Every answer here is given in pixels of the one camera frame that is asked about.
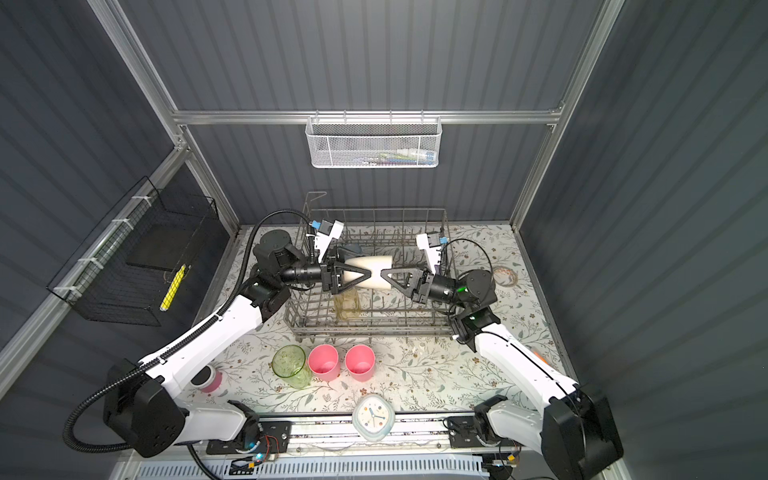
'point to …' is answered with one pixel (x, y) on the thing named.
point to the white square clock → (374, 417)
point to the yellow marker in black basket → (172, 288)
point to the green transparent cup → (289, 362)
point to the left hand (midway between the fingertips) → (371, 269)
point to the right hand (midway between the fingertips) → (386, 284)
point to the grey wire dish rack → (378, 313)
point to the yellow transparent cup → (347, 305)
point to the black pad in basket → (162, 245)
